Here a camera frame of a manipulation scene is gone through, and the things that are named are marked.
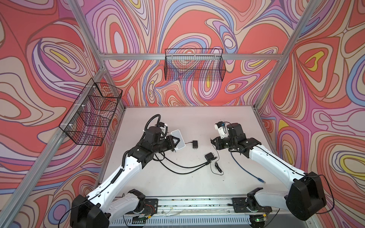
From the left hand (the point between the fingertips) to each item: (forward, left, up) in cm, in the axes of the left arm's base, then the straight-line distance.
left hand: (180, 139), depth 75 cm
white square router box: (+4, +2, -1) cm, 5 cm away
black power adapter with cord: (0, -19, -20) cm, 28 cm away
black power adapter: (+9, -9, -20) cm, 24 cm away
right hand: (+2, -19, -9) cm, 21 cm away
